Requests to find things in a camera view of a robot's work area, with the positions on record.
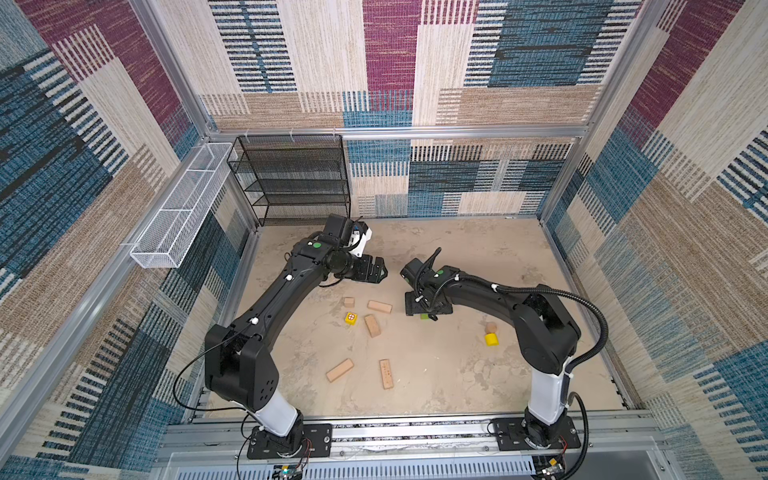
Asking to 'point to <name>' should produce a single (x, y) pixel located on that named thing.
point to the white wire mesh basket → (169, 236)
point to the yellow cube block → (351, 318)
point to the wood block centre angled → (372, 325)
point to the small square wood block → (349, 302)
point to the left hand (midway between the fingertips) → (373, 267)
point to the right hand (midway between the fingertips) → (426, 310)
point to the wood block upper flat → (379, 306)
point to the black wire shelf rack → (293, 180)
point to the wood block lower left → (339, 370)
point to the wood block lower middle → (387, 375)
